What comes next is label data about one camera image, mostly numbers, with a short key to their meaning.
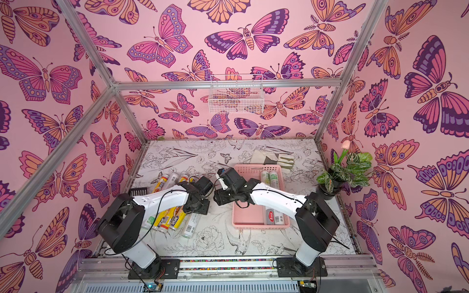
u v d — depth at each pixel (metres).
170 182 0.97
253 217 0.88
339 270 0.74
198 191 0.67
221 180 0.69
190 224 0.82
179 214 0.85
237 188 0.65
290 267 0.74
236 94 0.95
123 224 0.45
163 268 0.73
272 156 1.10
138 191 0.95
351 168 0.74
